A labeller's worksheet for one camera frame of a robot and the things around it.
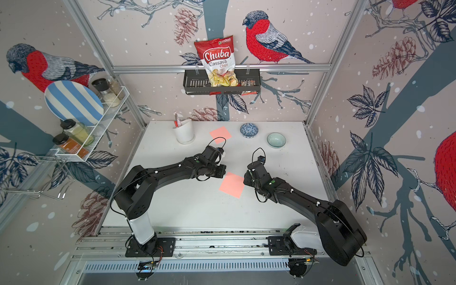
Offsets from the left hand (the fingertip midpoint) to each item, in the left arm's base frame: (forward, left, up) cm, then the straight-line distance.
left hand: (229, 169), depth 90 cm
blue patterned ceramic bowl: (+32, -12, -5) cm, 35 cm away
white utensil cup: (+24, +28, +2) cm, 36 cm away
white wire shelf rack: (+11, +53, +28) cm, 61 cm away
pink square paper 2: (+34, +6, -8) cm, 35 cm away
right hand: (-3, -9, 0) cm, 10 cm away
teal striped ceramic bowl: (+23, -29, -4) cm, 37 cm away
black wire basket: (+39, +17, +27) cm, 50 cm away
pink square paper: (-6, -2, -7) cm, 9 cm away
